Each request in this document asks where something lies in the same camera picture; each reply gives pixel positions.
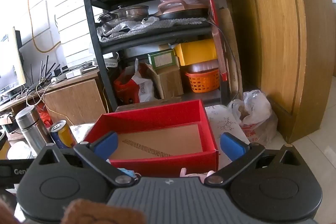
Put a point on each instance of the green box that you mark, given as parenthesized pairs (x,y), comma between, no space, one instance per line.
(161,59)

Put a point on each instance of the pink frying pan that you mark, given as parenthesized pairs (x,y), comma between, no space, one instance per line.
(183,12)

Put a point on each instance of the red cardboard box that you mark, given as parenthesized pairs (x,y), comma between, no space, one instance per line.
(157,113)

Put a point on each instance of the blue face mask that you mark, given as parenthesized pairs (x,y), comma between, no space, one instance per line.
(127,172)

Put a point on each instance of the wooden cabinet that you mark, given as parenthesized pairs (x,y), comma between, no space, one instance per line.
(275,43)

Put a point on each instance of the black router with antennas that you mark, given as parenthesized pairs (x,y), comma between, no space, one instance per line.
(58,73)

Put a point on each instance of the steel thermos bottle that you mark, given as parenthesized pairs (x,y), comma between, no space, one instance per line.
(30,124)

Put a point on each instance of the white round container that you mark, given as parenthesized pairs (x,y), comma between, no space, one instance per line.
(18,150)

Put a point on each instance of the steel pot with lid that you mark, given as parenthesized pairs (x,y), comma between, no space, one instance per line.
(128,12)

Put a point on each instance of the black metal shelf rack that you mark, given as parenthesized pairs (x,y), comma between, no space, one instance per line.
(157,35)

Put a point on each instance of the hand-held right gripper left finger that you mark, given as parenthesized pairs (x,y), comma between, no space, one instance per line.
(106,145)

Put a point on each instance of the yellow drink can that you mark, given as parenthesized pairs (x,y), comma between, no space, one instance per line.
(64,134)

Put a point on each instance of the white power adapter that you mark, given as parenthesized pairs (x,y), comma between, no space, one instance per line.
(73,74)

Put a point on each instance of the brown cardboard box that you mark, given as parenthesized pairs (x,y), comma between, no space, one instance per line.
(170,82)

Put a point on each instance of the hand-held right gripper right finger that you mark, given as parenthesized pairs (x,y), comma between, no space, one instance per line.
(231,146)

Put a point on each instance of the orange plastic basket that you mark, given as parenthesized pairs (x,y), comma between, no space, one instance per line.
(202,81)

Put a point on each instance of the wooden low desk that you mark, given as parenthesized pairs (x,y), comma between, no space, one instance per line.
(71,98)

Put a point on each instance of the wooden stool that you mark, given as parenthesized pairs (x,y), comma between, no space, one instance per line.
(147,106)

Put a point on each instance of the yellow box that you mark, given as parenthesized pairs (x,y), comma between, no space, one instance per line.
(197,52)

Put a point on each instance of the red and white plastic bag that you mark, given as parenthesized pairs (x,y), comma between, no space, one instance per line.
(126,87)

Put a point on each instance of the bubble wrap sheet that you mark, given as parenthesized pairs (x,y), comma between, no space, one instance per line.
(118,29)

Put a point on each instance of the clear plastic container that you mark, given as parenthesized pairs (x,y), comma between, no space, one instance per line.
(203,67)

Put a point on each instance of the computer monitor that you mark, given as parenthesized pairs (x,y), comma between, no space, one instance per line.
(8,66)

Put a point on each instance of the white power strip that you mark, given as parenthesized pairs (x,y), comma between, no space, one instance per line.
(107,64)

